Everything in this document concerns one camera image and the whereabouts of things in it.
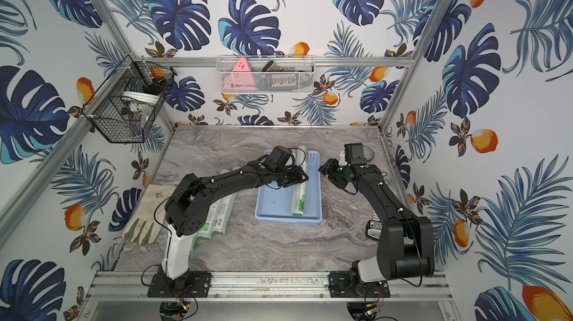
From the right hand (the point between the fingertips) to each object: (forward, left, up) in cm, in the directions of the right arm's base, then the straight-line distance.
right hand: (324, 171), depth 88 cm
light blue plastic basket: (-11, +20, -9) cm, 24 cm away
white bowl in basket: (+14, +65, +24) cm, 71 cm away
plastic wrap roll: (-8, +10, -2) cm, 13 cm away
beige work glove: (-16, +70, -12) cm, 73 cm away
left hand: (-1, +7, -2) cm, 7 cm away
